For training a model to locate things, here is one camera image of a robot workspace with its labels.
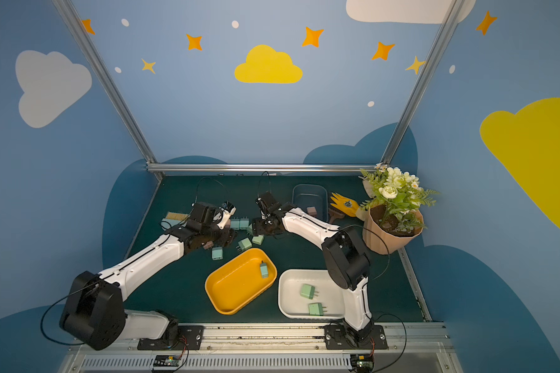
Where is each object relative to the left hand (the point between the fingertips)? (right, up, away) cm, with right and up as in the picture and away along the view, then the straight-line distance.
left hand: (229, 225), depth 88 cm
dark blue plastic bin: (+32, +12, +23) cm, 41 cm away
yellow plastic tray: (+4, -21, -2) cm, 22 cm away
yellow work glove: (+51, +7, +19) cm, 54 cm away
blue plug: (+14, -16, -1) cm, 21 cm away
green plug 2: (+30, -23, -5) cm, 38 cm away
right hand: (+12, -2, +5) cm, 13 cm away
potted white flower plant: (+61, +6, -4) cm, 62 cm away
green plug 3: (+10, -7, +7) cm, 14 cm away
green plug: (+32, -28, -9) cm, 44 cm away
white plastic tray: (+24, -28, -7) cm, 38 cm away
